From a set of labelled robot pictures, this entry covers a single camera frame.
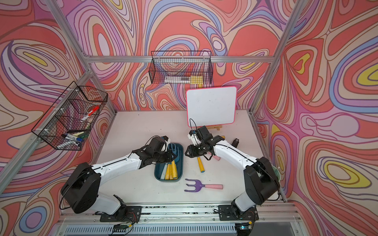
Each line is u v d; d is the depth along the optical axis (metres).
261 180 0.44
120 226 0.70
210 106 0.98
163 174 0.84
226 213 0.72
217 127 1.05
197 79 0.82
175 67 1.01
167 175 0.84
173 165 0.82
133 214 0.72
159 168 0.88
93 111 0.77
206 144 0.62
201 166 0.88
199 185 0.82
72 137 0.70
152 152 0.67
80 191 0.42
